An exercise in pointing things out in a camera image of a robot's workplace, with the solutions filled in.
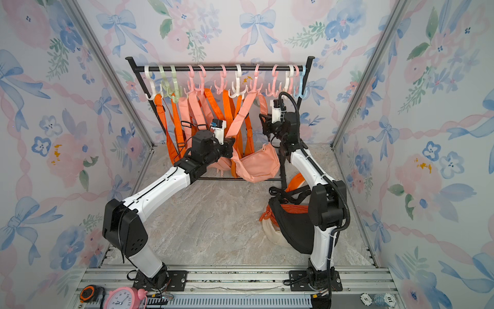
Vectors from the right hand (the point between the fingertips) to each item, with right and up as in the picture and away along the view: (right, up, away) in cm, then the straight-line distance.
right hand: (262, 113), depth 84 cm
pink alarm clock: (-50, -70, -16) cm, 88 cm away
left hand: (-11, -11, -5) cm, 17 cm away
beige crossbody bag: (+5, -51, -6) cm, 52 cm away
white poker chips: (+40, -70, -17) cm, 82 cm away
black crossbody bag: (+13, -47, -5) cm, 50 cm away
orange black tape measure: (-62, -69, -15) cm, 94 cm away
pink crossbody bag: (-4, -22, +7) cm, 24 cm away
